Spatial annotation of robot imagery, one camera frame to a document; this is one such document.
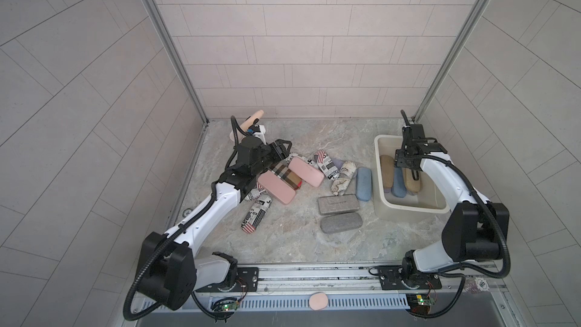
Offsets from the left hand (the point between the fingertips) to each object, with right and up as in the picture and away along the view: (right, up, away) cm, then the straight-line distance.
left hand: (290, 143), depth 79 cm
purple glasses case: (+20, -9, +16) cm, 27 cm away
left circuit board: (-18, -46, -14) cm, 52 cm away
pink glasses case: (+6, -12, +14) cm, 20 cm away
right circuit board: (+40, -49, -11) cm, 64 cm away
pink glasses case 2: (-6, -18, +11) cm, 21 cm away
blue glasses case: (+29, -17, +12) cm, 36 cm away
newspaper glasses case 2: (-12, -25, +4) cm, 28 cm away
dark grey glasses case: (+18, -29, +2) cm, 34 cm away
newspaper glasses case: (-14, -19, +10) cm, 26 cm away
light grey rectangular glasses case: (+17, -23, +6) cm, 30 cm away
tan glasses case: (+46, -16, +5) cm, 49 cm away
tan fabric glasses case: (+38, -12, +10) cm, 41 cm away
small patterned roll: (+55, -41, -13) cm, 70 cm away
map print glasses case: (+22, -12, +12) cm, 28 cm away
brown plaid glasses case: (-4, -12, +12) cm, 18 cm away
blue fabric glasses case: (+43, -18, +10) cm, 48 cm away
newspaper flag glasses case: (+14, -10, +14) cm, 22 cm away
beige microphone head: (-17, +7, +4) cm, 19 cm away
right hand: (+46, -6, +9) cm, 47 cm away
